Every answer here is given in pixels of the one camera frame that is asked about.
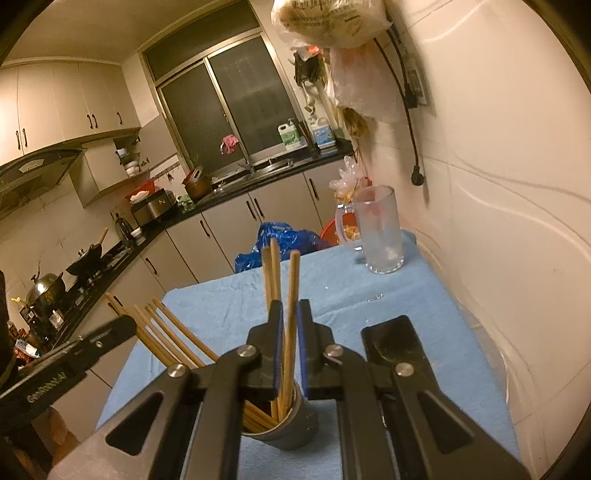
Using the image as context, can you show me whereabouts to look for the blue plastic bag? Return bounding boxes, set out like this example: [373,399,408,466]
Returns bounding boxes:
[235,222,331,274]

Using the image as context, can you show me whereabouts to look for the black smartphone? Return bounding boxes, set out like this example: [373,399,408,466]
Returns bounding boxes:
[360,315,437,374]

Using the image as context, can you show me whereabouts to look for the beige lower kitchen cabinets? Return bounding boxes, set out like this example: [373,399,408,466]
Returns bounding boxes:
[51,159,356,435]

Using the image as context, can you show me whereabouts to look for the open wall shelf cabinet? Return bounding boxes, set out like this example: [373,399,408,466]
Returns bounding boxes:
[74,122,183,208]

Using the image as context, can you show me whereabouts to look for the white bottle blue label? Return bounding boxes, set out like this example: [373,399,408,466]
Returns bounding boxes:
[308,115,337,149]

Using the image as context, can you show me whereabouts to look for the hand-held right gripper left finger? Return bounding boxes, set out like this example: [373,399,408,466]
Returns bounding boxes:
[46,299,284,480]

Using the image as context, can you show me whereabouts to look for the black power cable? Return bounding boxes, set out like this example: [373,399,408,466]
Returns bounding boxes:
[372,37,426,188]

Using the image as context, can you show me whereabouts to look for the steel countertop appliance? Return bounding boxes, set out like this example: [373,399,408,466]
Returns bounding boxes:
[130,188,176,224]

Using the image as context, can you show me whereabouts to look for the black gas stove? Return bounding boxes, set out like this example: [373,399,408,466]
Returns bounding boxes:
[28,244,139,333]

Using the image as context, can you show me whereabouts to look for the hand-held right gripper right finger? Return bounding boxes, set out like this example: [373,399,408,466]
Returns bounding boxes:
[297,299,532,480]

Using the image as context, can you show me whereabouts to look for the red basket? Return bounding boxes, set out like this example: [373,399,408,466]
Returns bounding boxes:
[126,180,160,204]

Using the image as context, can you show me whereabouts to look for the brown pot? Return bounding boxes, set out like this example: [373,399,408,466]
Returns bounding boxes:
[181,166,214,201]

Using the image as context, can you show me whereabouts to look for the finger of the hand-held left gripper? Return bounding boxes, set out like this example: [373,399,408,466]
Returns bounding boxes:
[44,315,138,370]

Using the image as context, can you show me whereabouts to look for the range hood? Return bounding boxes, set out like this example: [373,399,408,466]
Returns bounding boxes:
[0,148,88,217]

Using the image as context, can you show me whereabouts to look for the large white plastic bag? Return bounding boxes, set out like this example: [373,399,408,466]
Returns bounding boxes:
[270,0,393,49]

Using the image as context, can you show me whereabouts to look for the black kitchen countertop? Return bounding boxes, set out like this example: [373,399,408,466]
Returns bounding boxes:
[18,138,356,352]

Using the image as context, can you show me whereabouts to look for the black wall rack with utensils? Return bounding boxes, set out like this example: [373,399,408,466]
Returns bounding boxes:
[291,46,331,116]

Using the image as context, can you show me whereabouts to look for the dark grey utensil holder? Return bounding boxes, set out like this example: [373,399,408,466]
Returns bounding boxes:
[240,385,320,450]

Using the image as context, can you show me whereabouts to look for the wall socket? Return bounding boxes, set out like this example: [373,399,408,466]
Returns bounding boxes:
[402,65,432,109]

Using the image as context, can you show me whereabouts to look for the steel pot with lid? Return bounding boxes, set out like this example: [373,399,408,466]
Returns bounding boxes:
[25,261,66,317]

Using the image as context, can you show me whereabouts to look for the steel faucet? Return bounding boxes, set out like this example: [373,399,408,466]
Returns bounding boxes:
[221,136,254,176]

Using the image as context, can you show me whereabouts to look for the hanging clear plastic bags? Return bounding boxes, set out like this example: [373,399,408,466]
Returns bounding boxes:
[325,46,407,125]

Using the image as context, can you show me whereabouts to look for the steel kitchen sink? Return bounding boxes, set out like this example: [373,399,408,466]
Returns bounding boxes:
[210,157,296,188]

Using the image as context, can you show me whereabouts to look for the condiment bottles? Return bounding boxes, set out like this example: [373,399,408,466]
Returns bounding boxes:
[7,305,47,365]

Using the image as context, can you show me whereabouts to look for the red plastic basin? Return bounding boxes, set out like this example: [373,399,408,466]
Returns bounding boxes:
[318,219,356,250]

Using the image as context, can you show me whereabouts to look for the bunch of wooden chopsticks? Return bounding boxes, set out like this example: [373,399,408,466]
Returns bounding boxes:
[105,237,296,435]

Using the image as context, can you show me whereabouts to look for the clear glass mug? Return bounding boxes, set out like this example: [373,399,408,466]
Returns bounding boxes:
[335,185,407,275]

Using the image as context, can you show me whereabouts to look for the beige kitchen cabinets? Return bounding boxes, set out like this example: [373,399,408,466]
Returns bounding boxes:
[0,60,141,164]
[51,159,356,435]

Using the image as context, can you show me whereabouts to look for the blue table cloth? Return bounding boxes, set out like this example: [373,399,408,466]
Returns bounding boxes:
[95,229,518,480]

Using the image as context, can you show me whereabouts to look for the single wooden chopstick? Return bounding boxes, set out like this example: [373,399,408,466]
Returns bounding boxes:
[279,250,301,416]

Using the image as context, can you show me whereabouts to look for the black wok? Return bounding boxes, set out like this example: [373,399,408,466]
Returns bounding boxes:
[65,227,109,278]

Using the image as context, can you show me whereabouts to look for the white jug green label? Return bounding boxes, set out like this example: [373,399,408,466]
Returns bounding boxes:
[278,119,308,152]

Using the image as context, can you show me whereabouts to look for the dark kettle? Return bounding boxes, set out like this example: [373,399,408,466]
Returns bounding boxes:
[113,215,134,243]

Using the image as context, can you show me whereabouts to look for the kitchen window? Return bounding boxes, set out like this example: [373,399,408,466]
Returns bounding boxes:
[142,11,324,185]

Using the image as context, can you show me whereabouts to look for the beige upper kitchen cabinets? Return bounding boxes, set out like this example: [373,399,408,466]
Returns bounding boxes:
[0,60,141,164]

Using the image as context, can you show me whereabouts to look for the person's left hand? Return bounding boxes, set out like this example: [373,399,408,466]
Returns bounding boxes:
[44,406,78,457]

